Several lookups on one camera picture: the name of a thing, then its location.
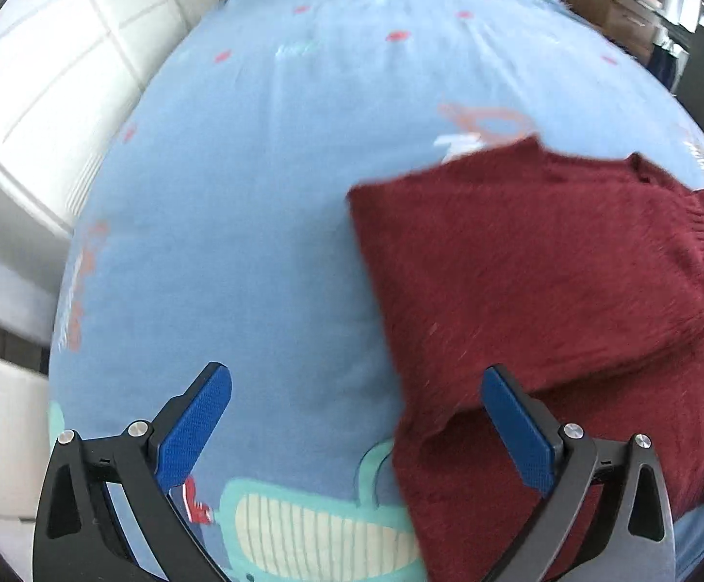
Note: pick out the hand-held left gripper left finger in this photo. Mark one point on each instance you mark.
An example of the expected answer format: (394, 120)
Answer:
(197, 421)

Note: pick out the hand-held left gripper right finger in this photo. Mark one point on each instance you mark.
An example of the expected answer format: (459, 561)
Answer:
(518, 421)

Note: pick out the dark red knit sweater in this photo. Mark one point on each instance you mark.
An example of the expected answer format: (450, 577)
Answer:
(509, 267)

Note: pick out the white cabinet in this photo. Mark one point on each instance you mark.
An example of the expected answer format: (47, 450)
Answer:
(0, 430)

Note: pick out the bed with blue printed sheet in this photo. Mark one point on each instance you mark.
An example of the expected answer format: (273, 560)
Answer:
(255, 194)

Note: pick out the white wardrobe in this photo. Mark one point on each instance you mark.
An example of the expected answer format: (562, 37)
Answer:
(54, 73)

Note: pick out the wooden dresser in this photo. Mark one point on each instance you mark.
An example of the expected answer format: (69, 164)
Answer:
(612, 0)

